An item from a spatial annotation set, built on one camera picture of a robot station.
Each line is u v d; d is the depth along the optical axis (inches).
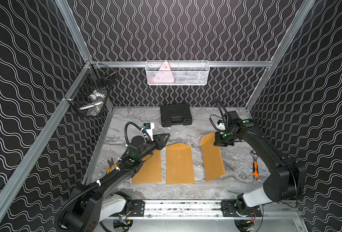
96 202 15.9
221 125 30.7
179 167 34.7
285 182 16.7
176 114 43.1
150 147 26.8
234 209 28.7
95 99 33.7
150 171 34.6
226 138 27.6
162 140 28.8
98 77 39.4
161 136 28.2
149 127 27.8
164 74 34.7
